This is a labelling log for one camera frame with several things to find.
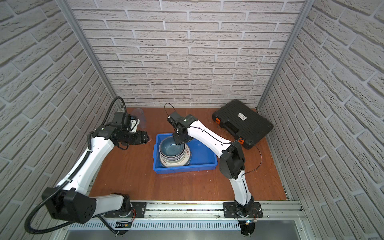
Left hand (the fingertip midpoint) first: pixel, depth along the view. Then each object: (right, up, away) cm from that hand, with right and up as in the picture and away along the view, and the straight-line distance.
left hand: (143, 137), depth 78 cm
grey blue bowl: (+12, -7, +9) cm, 16 cm away
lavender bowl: (+15, -12, +1) cm, 19 cm away
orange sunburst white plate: (+20, -16, +9) cm, 27 cm away
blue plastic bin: (+34, -15, +18) cm, 41 cm away
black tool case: (+62, +8, +24) cm, 67 cm away
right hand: (+20, -2, +5) cm, 21 cm away
